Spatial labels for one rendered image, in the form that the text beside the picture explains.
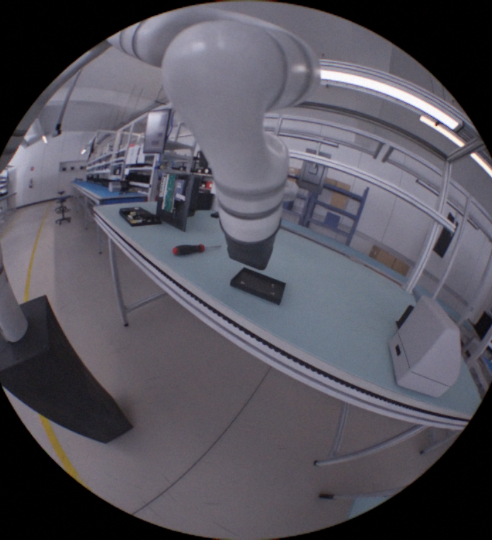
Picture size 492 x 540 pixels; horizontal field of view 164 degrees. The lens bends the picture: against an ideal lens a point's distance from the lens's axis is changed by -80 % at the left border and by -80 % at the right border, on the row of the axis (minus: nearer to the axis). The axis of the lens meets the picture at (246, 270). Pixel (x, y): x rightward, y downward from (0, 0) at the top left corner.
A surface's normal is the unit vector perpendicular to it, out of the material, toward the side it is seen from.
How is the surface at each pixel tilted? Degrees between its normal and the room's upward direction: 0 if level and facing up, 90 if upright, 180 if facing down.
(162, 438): 0
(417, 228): 90
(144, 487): 0
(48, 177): 90
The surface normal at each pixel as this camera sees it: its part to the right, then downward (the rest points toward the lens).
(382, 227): -0.51, 0.27
